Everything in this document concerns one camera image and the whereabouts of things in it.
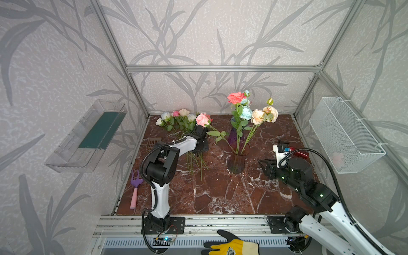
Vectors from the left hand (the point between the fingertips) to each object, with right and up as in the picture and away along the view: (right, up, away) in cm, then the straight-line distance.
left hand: (205, 143), depth 101 cm
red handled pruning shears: (+59, -6, -6) cm, 60 cm away
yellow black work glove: (+14, -41, -34) cm, 55 cm away
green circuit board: (-19, -43, -29) cm, 55 cm away
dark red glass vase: (+18, -8, -15) cm, 24 cm away
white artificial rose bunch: (-17, +14, +9) cm, 24 cm away
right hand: (+27, -3, -29) cm, 40 cm away
